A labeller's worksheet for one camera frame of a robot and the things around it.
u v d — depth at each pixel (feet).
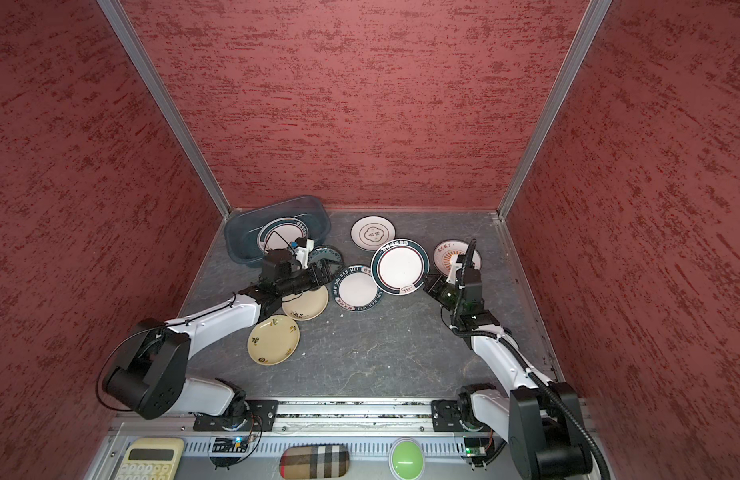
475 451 2.31
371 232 3.73
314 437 2.36
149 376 1.42
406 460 2.21
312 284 2.52
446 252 3.56
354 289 3.22
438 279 2.47
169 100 2.89
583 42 2.49
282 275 2.25
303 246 2.60
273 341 2.80
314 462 2.15
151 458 2.23
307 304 2.88
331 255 3.54
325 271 2.48
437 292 2.49
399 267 2.94
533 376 1.47
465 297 2.13
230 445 2.34
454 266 2.56
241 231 3.70
